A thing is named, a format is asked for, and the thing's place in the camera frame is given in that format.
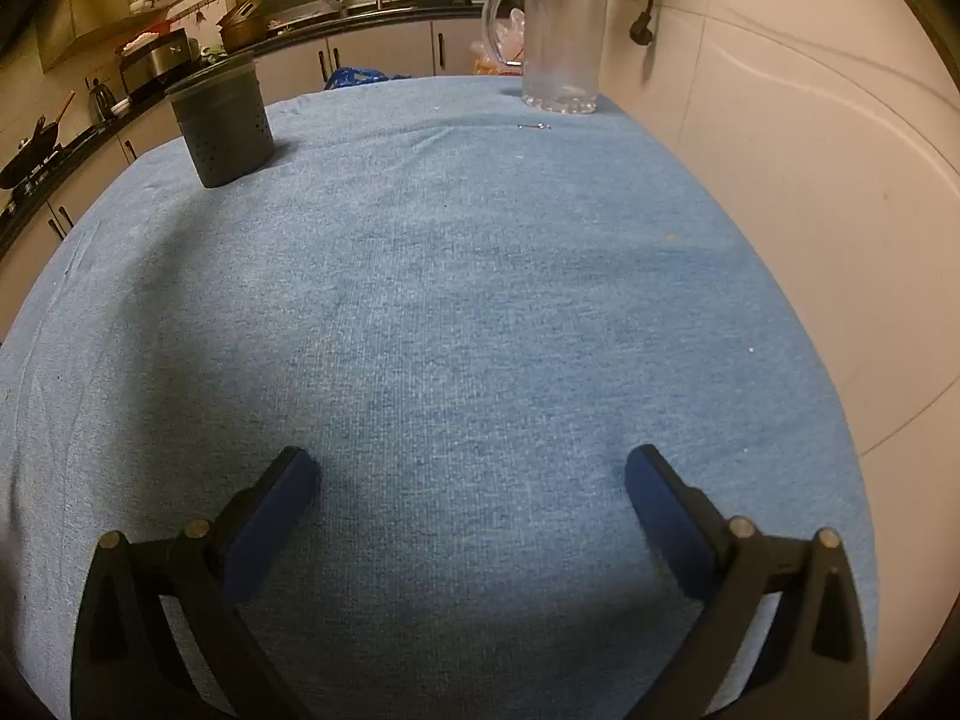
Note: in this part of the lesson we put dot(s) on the clear glass mug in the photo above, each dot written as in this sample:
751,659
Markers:
562,37

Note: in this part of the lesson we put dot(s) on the steel sink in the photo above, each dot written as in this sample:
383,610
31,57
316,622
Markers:
315,11

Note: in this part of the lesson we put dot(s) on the blue plastic bag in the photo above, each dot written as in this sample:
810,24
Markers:
356,78

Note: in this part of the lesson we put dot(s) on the open wall cabinet with dishes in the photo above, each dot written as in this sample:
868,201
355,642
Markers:
90,22

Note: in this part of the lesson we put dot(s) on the dark perforated utensil holder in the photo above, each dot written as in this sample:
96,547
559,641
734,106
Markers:
225,135

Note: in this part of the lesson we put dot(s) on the red basin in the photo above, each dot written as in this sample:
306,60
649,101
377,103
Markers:
150,36

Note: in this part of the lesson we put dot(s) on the black kitchen countertop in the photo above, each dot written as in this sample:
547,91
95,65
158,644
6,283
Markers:
390,15

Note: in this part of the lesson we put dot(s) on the black wok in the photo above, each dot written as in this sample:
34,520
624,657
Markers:
30,154

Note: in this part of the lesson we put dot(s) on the blue tablecloth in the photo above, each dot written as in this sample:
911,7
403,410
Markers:
465,300

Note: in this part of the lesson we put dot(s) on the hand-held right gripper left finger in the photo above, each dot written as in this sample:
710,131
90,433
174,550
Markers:
277,511

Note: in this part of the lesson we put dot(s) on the silver countertop oven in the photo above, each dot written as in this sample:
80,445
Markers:
154,66

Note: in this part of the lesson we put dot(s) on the dark kettle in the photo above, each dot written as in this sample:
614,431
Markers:
101,99

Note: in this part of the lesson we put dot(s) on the beige lower kitchen cabinets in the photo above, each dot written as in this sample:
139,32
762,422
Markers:
375,52

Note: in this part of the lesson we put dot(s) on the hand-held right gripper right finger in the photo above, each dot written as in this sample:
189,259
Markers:
661,511

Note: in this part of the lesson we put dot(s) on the brown pot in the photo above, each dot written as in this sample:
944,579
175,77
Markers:
244,31

